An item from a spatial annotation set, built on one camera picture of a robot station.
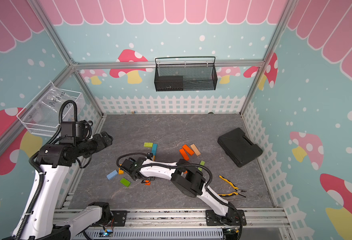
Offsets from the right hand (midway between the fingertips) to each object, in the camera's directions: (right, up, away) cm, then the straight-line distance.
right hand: (146, 175), depth 89 cm
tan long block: (+31, +14, +10) cm, 35 cm away
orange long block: (+2, -3, -4) cm, 6 cm away
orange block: (+27, +13, +11) cm, 31 cm away
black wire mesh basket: (+25, +60, +5) cm, 66 cm away
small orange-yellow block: (-15, +2, 0) cm, 15 cm away
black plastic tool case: (+58, +16, +5) cm, 60 cm away
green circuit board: (-16, -23, -16) cm, 33 cm away
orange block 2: (+23, +11, +8) cm, 27 cm away
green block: (-11, -3, -3) cm, 12 cm away
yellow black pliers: (+52, -7, -8) cm, 53 cm away
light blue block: (-20, 0, 0) cm, 20 cm away
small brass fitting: (-19, +41, +35) cm, 58 cm away
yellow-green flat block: (+34, +7, +3) cm, 35 cm away
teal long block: (+3, +14, +11) cm, 18 cm away
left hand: (-14, +20, -20) cm, 32 cm away
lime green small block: (-2, +17, +14) cm, 22 cm away
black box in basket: (+14, +55, +1) cm, 57 cm away
